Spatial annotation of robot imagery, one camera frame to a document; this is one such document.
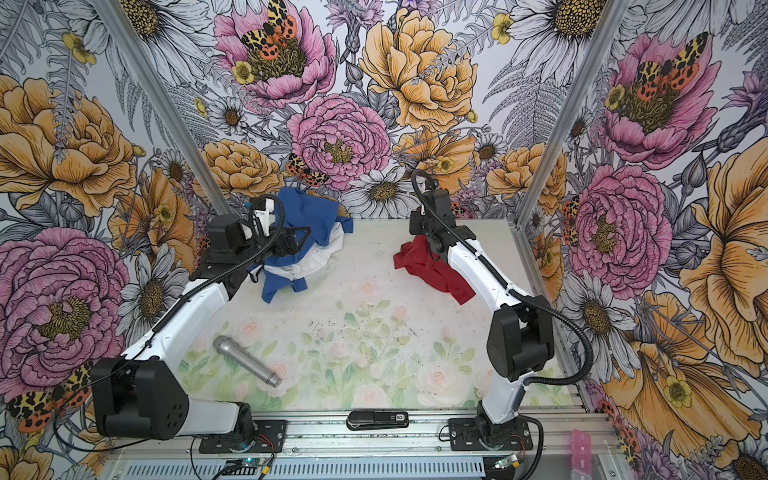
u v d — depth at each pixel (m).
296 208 1.07
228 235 0.61
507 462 0.71
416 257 0.95
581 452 0.71
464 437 0.74
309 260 1.07
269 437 0.73
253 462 0.71
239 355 0.85
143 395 0.41
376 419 0.73
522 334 0.47
